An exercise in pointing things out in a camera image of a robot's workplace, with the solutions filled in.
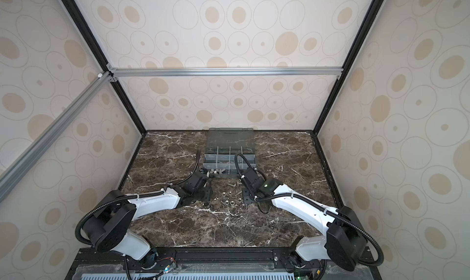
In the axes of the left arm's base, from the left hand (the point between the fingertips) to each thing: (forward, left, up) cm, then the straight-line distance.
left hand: (214, 191), depth 90 cm
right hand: (-4, -19, +6) cm, 20 cm away
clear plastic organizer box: (+28, -2, +2) cm, 28 cm away
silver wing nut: (+13, 0, -2) cm, 13 cm away
